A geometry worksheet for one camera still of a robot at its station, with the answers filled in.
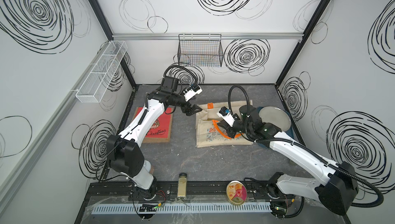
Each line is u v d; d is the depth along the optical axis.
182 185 0.73
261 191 0.73
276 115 1.00
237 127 0.68
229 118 0.65
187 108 0.70
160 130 0.92
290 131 0.94
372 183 0.58
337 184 0.38
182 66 1.13
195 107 0.70
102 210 0.69
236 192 0.71
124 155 0.43
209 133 0.84
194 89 0.67
